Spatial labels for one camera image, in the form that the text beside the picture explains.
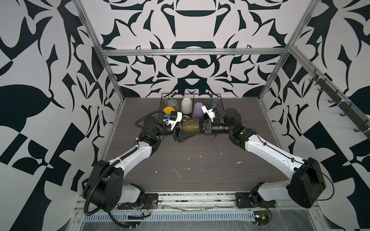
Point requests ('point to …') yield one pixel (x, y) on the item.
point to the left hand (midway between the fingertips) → (194, 124)
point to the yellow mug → (167, 110)
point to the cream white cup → (186, 106)
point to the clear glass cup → (173, 103)
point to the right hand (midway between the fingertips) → (191, 128)
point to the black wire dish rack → (209, 99)
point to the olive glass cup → (191, 125)
